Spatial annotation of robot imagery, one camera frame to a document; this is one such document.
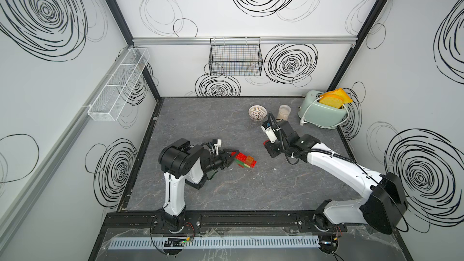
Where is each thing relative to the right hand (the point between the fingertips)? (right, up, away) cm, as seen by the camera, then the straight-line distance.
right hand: (269, 144), depth 82 cm
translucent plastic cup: (+12, +14, +19) cm, 27 cm away
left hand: (-14, -6, +5) cm, 16 cm away
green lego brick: (-13, -10, +5) cm, 17 cm away
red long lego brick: (-7, -9, +1) cm, 12 cm away
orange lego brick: (-9, -7, +1) cm, 12 cm away
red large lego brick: (-13, -6, +3) cm, 14 cm away
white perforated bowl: (-2, +15, +27) cm, 31 cm away
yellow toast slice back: (+38, +25, +9) cm, 46 cm away
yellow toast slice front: (+34, +21, +9) cm, 41 cm away
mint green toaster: (+26, +15, +14) cm, 34 cm away
